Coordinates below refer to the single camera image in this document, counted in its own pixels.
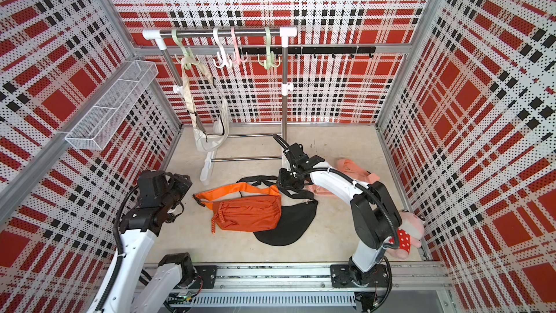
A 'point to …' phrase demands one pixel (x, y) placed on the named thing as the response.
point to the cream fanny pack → (209, 137)
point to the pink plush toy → (410, 234)
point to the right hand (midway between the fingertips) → (282, 183)
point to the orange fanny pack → (243, 207)
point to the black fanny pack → (297, 211)
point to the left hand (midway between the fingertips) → (191, 179)
